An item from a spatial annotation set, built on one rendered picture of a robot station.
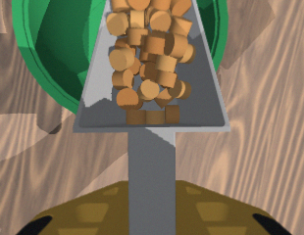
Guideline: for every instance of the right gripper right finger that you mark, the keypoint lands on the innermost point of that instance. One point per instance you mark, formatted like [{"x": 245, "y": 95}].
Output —
[{"x": 200, "y": 211}]

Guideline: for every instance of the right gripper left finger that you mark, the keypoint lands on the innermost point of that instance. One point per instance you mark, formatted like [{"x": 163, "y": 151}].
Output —
[{"x": 101, "y": 212}]

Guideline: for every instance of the green bowl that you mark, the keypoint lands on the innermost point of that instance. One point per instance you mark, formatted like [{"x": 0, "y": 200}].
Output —
[{"x": 56, "y": 39}]

